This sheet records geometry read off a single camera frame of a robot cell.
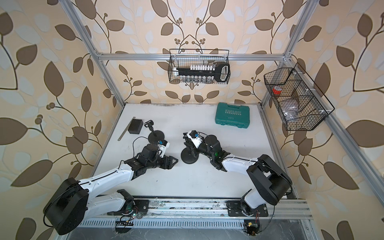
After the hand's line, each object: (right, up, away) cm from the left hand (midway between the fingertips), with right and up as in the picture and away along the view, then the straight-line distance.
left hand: (172, 157), depth 84 cm
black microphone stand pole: (-12, +20, -1) cm, 23 cm away
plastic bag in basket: (+61, +25, -11) cm, 67 cm away
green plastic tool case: (+40, +25, +24) cm, 53 cm away
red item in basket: (+61, +39, +3) cm, 73 cm away
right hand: (+9, +10, 0) cm, 13 cm away
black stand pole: (+10, +9, -2) cm, 13 cm away
